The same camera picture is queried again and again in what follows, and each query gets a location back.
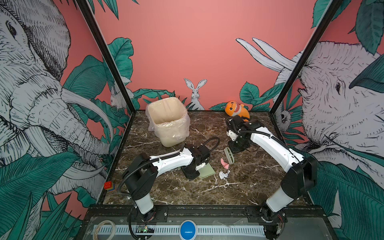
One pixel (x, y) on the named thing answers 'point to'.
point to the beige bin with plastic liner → (169, 117)
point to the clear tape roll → (113, 226)
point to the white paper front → (223, 175)
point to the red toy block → (107, 185)
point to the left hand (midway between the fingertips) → (189, 173)
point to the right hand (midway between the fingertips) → (231, 149)
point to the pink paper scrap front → (224, 164)
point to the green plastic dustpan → (206, 171)
